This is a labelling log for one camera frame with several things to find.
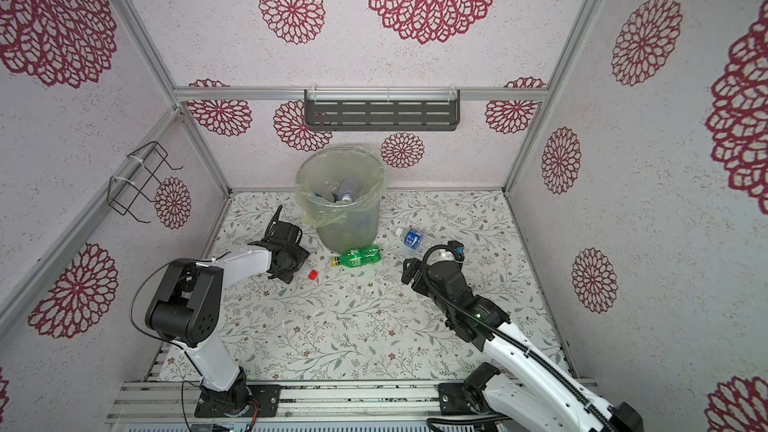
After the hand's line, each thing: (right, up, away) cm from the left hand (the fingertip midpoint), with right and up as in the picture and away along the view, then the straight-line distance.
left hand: (304, 261), depth 98 cm
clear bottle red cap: (+4, -4, -3) cm, 6 cm away
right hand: (+34, +2, -22) cm, 41 cm away
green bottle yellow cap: (+18, +2, -4) cm, 19 cm away
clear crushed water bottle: (+15, +21, -9) cm, 27 cm away
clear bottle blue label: (+36, +8, +2) cm, 37 cm away
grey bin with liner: (+12, +23, -2) cm, 26 cm away
